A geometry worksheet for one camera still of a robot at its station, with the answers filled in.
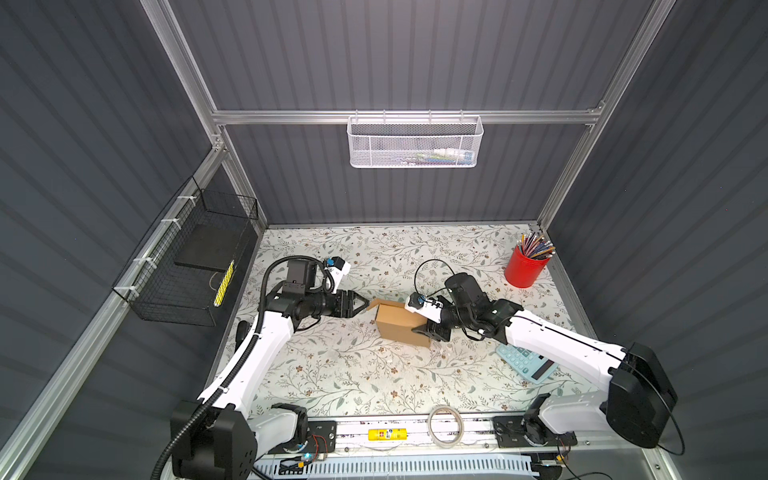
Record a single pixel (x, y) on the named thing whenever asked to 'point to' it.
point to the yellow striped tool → (223, 283)
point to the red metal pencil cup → (522, 270)
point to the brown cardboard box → (396, 322)
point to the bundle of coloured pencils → (536, 247)
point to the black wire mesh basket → (186, 270)
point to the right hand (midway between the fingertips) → (420, 319)
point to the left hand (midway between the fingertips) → (361, 303)
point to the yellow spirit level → (387, 434)
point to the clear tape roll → (460, 430)
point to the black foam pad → (212, 246)
